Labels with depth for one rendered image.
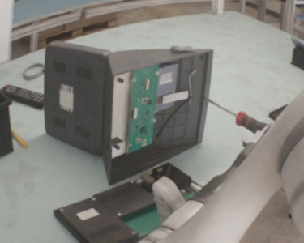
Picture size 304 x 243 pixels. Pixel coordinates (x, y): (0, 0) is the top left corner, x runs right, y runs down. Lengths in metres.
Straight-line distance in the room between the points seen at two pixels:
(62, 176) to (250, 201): 0.52
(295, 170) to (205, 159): 0.62
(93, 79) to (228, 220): 0.50
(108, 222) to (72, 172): 0.18
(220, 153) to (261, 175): 0.59
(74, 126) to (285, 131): 0.62
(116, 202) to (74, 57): 0.27
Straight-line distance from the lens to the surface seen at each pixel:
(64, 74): 0.79
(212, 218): 0.31
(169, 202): 0.50
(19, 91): 1.05
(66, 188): 0.74
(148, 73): 0.71
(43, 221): 0.67
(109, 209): 0.67
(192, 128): 0.87
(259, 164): 0.28
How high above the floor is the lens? 1.47
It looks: 29 degrees down
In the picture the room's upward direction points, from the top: 5 degrees clockwise
